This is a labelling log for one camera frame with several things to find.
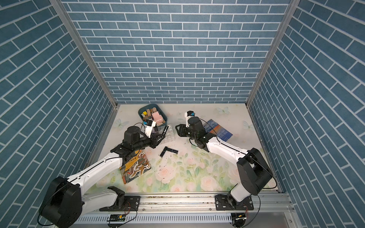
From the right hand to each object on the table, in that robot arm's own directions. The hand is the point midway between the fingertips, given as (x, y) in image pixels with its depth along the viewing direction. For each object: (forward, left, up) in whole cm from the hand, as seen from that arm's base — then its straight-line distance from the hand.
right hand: (178, 127), depth 84 cm
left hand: (-7, +6, 0) cm, 9 cm away
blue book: (+14, -23, -17) cm, 32 cm away
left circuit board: (-45, +27, -21) cm, 56 cm away
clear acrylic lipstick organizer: (-7, +4, 0) cm, 8 cm away
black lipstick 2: (-7, +4, -16) cm, 18 cm away
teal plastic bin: (+28, +25, -11) cm, 39 cm away
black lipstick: (-8, +10, -16) cm, 21 cm away
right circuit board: (-39, -35, -19) cm, 55 cm away
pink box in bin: (+16, +18, -11) cm, 27 cm away
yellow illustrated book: (-19, +25, -17) cm, 36 cm away
